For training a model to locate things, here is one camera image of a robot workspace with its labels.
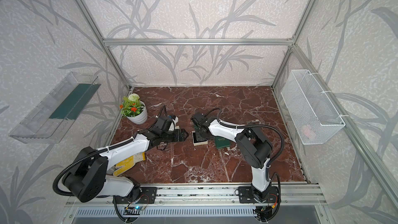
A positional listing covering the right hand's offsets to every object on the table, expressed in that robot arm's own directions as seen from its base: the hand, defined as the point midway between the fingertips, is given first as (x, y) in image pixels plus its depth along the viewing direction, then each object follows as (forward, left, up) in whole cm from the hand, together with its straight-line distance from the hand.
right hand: (200, 135), depth 93 cm
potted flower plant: (+10, +38, +13) cm, 41 cm away
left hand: (-2, +9, +5) cm, 11 cm away
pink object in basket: (-8, -52, +19) cm, 56 cm away
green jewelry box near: (-5, -12, +1) cm, 13 cm away
